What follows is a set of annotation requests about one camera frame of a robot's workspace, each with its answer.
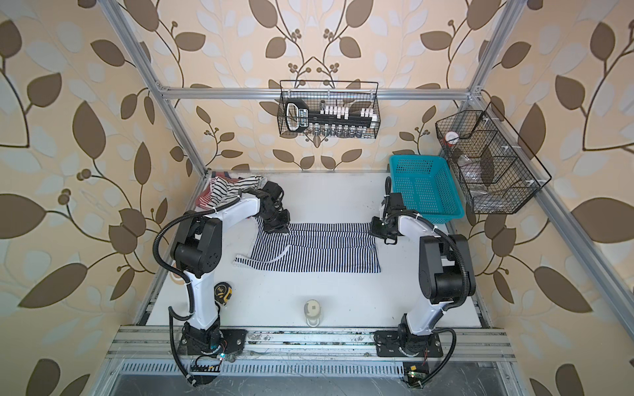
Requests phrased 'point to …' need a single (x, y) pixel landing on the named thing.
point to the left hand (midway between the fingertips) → (286, 226)
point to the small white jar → (313, 311)
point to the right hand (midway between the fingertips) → (374, 231)
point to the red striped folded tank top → (205, 195)
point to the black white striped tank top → (224, 190)
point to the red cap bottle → (451, 138)
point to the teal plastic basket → (427, 186)
